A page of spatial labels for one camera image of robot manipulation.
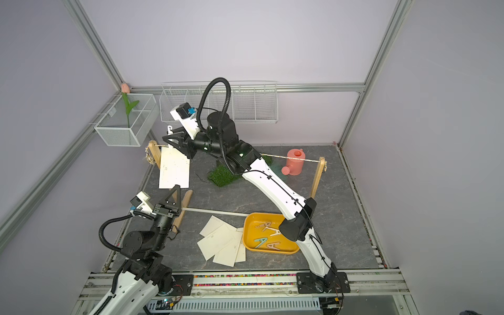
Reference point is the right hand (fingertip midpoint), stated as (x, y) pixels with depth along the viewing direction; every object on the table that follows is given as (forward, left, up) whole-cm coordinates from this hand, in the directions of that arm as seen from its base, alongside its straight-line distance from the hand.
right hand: (164, 135), depth 57 cm
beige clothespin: (-8, -31, -47) cm, 57 cm away
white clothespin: (-12, -36, -46) cm, 60 cm away
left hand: (-8, -2, -16) cm, 18 cm away
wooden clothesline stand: (+8, +9, -48) cm, 49 cm away
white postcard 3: (-8, -6, -48) cm, 49 cm away
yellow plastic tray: (-13, -29, -47) cm, 56 cm away
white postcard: (-2, +1, -14) cm, 14 cm away
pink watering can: (+19, -46, -41) cm, 65 cm away
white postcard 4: (-22, -20, -48) cm, 56 cm away
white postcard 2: (-15, -9, -48) cm, 52 cm away
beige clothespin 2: (-18, -33, -47) cm, 60 cm away
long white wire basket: (+50, -24, -22) cm, 60 cm away
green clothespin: (-16, -29, -46) cm, 57 cm away
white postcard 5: (-21, -15, -48) cm, 55 cm away
